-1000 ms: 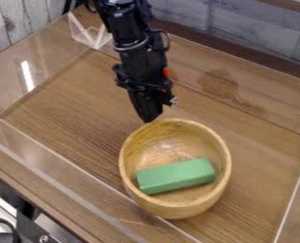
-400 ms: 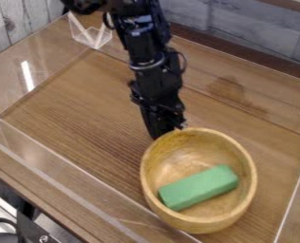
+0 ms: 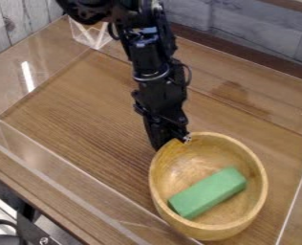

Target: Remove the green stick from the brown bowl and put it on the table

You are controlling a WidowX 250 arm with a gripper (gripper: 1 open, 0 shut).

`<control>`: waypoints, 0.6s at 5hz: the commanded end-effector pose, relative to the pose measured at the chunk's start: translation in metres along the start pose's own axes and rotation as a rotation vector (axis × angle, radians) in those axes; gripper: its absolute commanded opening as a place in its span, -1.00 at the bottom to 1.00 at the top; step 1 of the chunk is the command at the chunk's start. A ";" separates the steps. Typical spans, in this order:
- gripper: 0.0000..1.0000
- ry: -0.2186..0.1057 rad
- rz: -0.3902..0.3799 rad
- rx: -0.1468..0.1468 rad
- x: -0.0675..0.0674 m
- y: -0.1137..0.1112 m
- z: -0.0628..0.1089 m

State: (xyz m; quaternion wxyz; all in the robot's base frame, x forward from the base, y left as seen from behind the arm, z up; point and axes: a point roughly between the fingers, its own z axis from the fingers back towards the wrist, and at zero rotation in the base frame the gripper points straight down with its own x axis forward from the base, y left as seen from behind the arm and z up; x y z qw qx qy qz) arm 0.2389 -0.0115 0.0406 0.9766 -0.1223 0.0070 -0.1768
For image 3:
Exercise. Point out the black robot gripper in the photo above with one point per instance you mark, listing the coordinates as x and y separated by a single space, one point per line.
159 98

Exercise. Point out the brown wooden bowl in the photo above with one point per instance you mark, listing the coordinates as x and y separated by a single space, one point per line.
181 164

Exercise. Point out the green rectangular block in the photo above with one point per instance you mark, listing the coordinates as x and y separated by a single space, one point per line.
208 192

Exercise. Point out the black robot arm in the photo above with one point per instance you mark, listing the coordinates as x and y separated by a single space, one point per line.
136 23

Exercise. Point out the clear acrylic corner bracket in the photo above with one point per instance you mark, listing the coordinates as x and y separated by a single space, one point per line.
91 35

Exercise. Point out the black metal table bracket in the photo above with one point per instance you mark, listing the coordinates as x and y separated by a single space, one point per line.
31 234

